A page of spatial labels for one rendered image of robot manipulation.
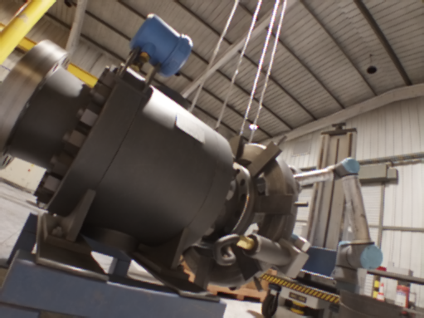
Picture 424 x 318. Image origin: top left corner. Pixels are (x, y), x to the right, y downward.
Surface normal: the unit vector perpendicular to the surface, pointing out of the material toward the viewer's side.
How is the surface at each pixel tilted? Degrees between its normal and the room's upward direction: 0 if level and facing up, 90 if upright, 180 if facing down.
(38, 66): 77
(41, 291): 90
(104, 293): 90
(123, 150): 100
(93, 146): 106
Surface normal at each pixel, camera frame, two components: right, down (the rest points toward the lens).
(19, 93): 0.55, 0.05
